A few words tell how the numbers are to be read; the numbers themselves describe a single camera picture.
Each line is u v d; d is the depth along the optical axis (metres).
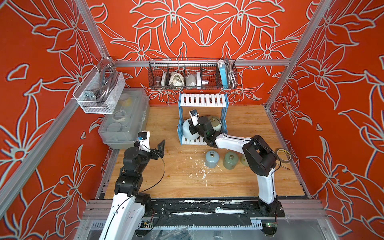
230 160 0.81
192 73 0.96
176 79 0.90
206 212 0.73
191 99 0.88
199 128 0.74
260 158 0.51
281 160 0.89
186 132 0.90
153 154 0.66
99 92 0.78
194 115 0.80
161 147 0.64
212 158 0.83
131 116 0.87
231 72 0.82
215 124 0.94
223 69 0.83
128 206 0.48
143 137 0.60
